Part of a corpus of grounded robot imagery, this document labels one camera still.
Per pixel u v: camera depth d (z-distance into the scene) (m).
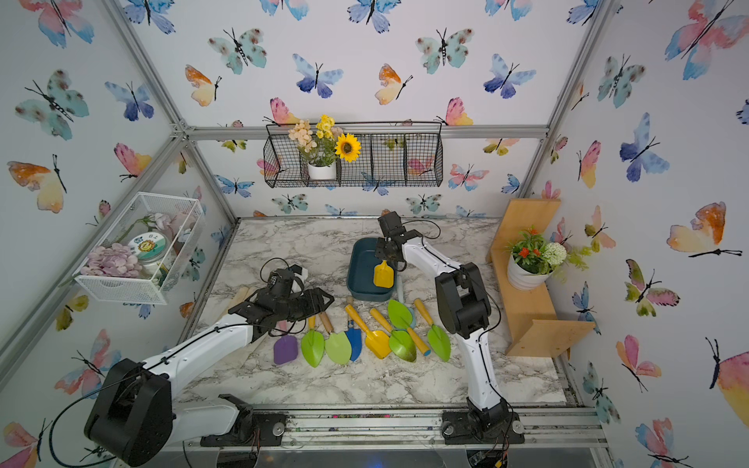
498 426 0.68
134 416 0.40
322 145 0.87
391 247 0.75
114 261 0.59
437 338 0.87
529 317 0.84
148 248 0.66
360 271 1.02
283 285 0.67
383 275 0.98
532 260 0.83
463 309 0.57
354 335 0.89
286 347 0.87
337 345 0.88
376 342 0.89
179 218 0.79
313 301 0.75
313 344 0.86
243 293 0.99
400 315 0.94
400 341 0.87
